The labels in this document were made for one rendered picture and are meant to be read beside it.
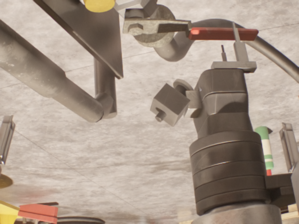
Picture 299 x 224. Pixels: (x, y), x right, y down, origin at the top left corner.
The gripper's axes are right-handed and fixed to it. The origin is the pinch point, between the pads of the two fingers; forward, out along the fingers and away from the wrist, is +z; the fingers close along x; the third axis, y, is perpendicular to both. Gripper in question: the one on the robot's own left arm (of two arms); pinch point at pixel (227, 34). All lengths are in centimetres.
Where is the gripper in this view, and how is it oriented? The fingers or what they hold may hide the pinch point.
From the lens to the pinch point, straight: 55.6
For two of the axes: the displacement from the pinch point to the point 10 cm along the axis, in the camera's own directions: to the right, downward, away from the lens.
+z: -0.9, -9.1, 3.9
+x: -1.2, 4.0, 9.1
